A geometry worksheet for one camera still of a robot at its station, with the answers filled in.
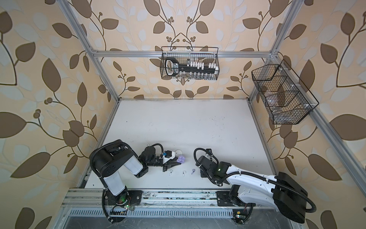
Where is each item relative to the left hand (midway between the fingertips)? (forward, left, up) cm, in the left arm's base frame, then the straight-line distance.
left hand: (178, 159), depth 82 cm
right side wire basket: (+22, -57, +30) cm, 68 cm away
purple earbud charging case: (0, -2, +1) cm, 2 cm away
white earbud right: (-6, -3, -6) cm, 9 cm away
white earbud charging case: (+6, 0, -4) cm, 7 cm away
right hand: (-4, -15, -5) cm, 17 cm away
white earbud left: (-5, +4, -5) cm, 8 cm away
